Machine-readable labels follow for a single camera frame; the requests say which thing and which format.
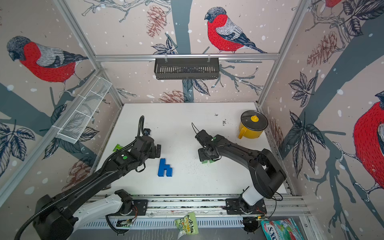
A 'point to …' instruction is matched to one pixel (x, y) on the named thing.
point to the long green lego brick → (206, 162)
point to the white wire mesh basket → (75, 124)
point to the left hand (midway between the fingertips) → (154, 143)
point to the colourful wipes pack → (283, 229)
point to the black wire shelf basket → (187, 68)
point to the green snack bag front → (187, 225)
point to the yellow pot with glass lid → (252, 124)
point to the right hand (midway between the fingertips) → (205, 154)
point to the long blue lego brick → (163, 166)
